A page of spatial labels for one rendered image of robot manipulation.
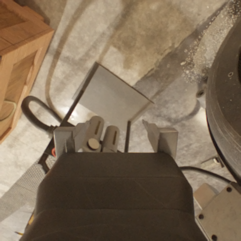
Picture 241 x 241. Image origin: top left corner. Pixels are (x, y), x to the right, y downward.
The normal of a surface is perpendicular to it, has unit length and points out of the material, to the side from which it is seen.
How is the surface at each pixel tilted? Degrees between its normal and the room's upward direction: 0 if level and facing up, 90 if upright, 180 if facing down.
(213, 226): 90
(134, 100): 0
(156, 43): 0
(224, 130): 89
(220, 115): 90
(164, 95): 0
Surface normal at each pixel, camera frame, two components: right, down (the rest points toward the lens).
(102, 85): -0.11, 0.62
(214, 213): -0.81, -0.51
